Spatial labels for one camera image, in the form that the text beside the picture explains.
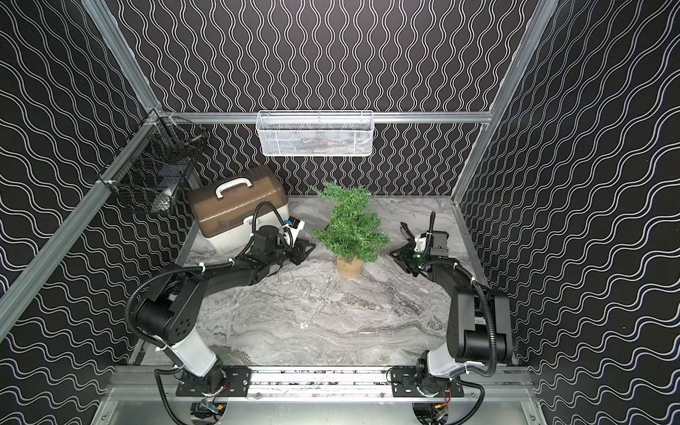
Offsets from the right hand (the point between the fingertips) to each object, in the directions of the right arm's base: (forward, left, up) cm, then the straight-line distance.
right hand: (393, 254), depth 92 cm
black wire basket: (+20, +86, +19) cm, 90 cm away
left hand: (+2, +29, +5) cm, 29 cm away
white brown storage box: (+9, +58, +12) cm, 60 cm away
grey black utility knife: (+15, -8, -7) cm, 18 cm away
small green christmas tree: (-5, +14, +18) cm, 23 cm away
